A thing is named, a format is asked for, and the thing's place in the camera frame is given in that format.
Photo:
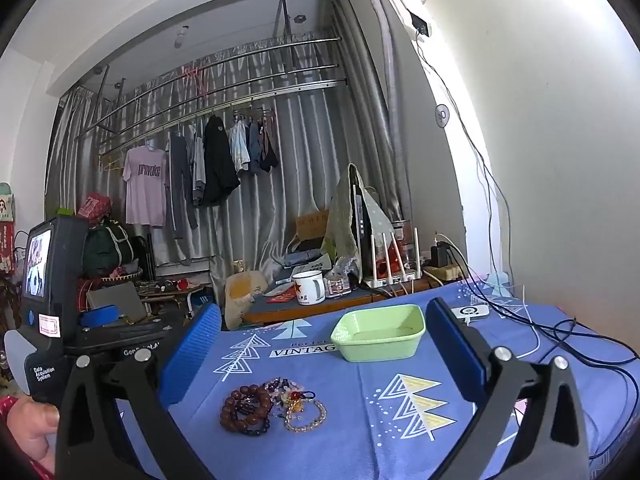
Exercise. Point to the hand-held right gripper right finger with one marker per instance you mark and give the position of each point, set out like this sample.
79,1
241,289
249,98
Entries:
455,350

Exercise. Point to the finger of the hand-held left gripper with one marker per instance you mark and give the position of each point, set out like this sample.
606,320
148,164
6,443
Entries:
100,317

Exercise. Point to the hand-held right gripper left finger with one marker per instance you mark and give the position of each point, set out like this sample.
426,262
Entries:
192,360

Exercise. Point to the green plastic tray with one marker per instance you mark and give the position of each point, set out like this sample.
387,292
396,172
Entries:
375,347

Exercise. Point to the red bead charm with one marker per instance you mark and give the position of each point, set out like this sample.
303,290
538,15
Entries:
296,399

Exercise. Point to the person's left hand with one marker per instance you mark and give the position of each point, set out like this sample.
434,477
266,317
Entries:
32,422

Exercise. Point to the grey board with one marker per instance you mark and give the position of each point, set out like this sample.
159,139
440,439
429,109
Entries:
115,302

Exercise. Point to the white power bank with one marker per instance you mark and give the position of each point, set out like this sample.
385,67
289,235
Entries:
470,313

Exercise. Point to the green duffel bag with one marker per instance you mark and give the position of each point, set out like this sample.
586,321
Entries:
107,250

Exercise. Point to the red bag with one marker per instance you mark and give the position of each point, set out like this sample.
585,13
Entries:
95,206

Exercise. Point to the tan sack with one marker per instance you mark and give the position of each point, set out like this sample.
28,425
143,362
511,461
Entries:
242,300

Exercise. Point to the beige power strip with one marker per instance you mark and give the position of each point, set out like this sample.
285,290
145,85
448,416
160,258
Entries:
445,272

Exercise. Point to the pale blue plastic item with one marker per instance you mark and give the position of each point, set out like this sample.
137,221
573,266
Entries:
500,282

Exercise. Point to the white router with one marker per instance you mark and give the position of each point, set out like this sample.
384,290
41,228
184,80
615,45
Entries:
400,276

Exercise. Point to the black charger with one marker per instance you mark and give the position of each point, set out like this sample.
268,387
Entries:
440,255

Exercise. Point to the pink t-shirt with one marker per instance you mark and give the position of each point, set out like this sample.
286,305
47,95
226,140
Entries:
145,190

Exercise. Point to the red envelope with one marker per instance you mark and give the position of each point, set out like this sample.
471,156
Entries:
280,299

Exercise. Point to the wooden desk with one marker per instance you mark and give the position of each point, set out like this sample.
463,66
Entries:
350,302

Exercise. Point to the blue printed tablecloth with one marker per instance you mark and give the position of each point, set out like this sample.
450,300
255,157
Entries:
350,410

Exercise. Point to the clear plastic snack bag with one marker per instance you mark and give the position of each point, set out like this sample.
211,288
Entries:
340,280

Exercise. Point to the white enamel mug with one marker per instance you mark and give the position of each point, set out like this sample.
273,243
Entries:
307,290

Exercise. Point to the grey trousers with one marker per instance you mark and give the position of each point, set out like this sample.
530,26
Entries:
180,185

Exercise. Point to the black monitor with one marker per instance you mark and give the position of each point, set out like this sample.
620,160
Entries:
359,220

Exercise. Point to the grey-green cloth cover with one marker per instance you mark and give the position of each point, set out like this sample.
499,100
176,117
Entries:
337,220

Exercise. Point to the cardboard box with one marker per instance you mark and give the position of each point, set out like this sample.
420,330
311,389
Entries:
312,225

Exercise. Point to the light blue shirt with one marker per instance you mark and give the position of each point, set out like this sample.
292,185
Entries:
239,145

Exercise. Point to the dark shorts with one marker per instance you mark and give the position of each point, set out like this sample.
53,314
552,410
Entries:
265,152

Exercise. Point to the grey curtain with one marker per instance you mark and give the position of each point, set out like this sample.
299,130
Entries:
300,160

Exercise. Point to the metal drying rack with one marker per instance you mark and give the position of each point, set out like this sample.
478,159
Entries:
250,87

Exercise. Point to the round wall hook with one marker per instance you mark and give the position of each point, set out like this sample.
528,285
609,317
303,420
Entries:
442,116

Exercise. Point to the black wall device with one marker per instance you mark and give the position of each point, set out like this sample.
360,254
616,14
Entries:
420,22

